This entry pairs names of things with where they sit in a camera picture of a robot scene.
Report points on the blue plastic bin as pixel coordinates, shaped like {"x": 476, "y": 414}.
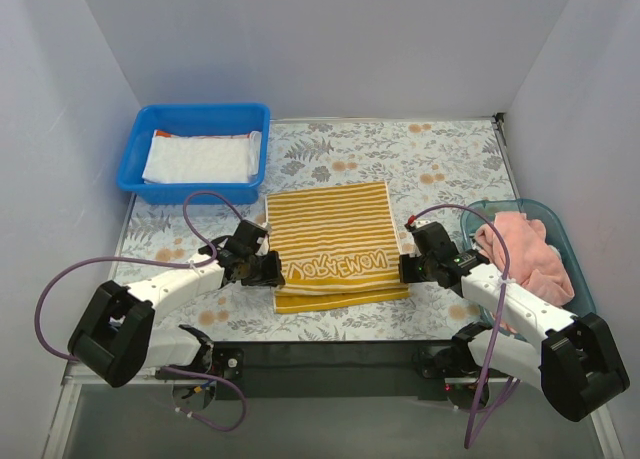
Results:
{"x": 200, "y": 119}

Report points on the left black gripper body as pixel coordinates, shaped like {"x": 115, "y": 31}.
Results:
{"x": 270, "y": 270}

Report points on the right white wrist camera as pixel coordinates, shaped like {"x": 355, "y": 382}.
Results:
{"x": 421, "y": 232}

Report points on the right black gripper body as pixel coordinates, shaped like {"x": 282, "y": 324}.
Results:
{"x": 409, "y": 269}

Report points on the pink towel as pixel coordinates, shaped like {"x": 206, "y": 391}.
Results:
{"x": 534, "y": 264}

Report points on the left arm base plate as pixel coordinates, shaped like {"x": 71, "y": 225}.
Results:
{"x": 225, "y": 362}

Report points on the white towel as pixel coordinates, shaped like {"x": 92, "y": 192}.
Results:
{"x": 190, "y": 161}

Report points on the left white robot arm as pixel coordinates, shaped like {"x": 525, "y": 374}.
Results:
{"x": 117, "y": 335}

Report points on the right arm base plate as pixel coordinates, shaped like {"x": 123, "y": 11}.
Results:
{"x": 444, "y": 362}

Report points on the aluminium frame rail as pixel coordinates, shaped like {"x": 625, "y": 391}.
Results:
{"x": 313, "y": 400}

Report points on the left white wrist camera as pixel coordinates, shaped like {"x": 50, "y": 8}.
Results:
{"x": 263, "y": 241}

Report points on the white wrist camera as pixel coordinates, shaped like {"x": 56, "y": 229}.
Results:
{"x": 421, "y": 232}
{"x": 263, "y": 241}

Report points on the orange cartoon towel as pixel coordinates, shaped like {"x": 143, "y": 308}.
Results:
{"x": 162, "y": 133}

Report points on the teal laundry basket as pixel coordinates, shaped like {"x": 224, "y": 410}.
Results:
{"x": 478, "y": 231}

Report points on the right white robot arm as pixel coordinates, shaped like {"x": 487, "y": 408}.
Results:
{"x": 573, "y": 360}

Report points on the yellow striped towel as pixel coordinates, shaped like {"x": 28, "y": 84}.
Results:
{"x": 338, "y": 247}

